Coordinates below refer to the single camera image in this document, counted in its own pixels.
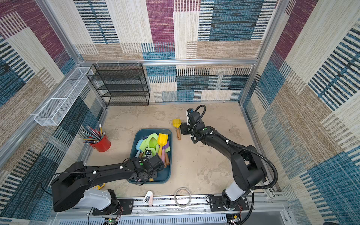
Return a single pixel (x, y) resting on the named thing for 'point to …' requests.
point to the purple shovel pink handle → (163, 154)
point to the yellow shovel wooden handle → (177, 123)
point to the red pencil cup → (103, 145)
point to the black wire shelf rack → (120, 84)
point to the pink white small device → (148, 198)
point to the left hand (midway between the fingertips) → (154, 174)
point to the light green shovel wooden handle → (151, 142)
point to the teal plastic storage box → (164, 176)
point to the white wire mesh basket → (53, 113)
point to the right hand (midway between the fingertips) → (186, 127)
